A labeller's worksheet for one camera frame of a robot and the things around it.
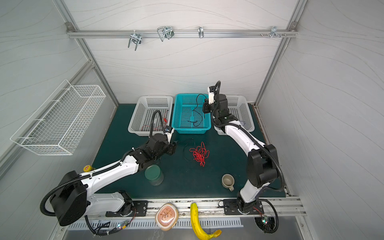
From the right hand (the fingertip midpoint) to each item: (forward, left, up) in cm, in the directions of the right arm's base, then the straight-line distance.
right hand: (208, 95), depth 85 cm
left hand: (-21, +18, -14) cm, 31 cm away
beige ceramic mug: (-39, -12, -29) cm, 50 cm away
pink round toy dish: (-57, +18, -26) cm, 65 cm away
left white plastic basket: (-2, +48, -27) cm, 55 cm away
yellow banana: (-60, +4, -24) cm, 64 cm away
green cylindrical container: (-41, +26, -18) cm, 52 cm away
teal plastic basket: (+6, +14, -28) cm, 32 cm away
